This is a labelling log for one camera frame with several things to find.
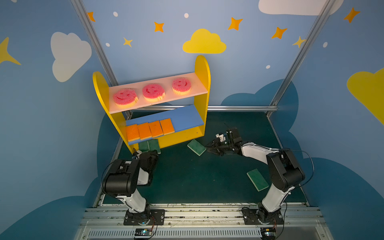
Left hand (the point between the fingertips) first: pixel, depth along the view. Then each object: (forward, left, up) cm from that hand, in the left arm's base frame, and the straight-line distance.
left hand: (157, 149), depth 95 cm
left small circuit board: (-43, 0, -5) cm, 44 cm away
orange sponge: (+7, +7, +11) cm, 14 cm away
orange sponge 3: (+8, 0, +11) cm, 14 cm away
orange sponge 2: (+4, +13, +11) cm, 18 cm away
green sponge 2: (+3, +10, -2) cm, 10 cm away
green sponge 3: (+4, +3, -1) cm, 5 cm away
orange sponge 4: (+10, -7, +11) cm, 16 cm away
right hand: (-2, -32, +6) cm, 32 cm away
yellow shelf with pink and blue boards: (+14, -20, +11) cm, 26 cm away
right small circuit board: (-43, -61, -6) cm, 75 cm away
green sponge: (+4, -26, -4) cm, 26 cm away
